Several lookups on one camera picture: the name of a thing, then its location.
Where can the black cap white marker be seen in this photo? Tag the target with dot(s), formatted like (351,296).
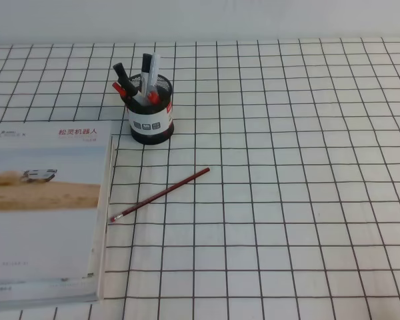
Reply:
(132,90)

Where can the red pencil with eraser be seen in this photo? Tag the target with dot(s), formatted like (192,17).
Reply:
(160,194)

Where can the black cap marker upright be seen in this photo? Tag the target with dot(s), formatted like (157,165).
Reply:
(145,69)

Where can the red cap marker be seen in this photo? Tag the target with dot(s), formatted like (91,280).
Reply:
(122,92)
(153,98)

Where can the red cap marker right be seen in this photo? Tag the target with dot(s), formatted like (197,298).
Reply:
(153,98)

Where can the white robot brochure book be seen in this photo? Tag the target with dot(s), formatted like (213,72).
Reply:
(55,180)

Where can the white black grid tablecloth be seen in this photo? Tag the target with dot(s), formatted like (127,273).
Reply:
(299,216)

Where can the red cap marker left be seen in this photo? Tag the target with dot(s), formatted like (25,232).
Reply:
(122,92)

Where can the black mesh pen holder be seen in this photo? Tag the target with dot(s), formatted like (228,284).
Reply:
(152,125)

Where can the grey cap marker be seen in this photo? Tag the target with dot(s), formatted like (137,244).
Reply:
(153,74)

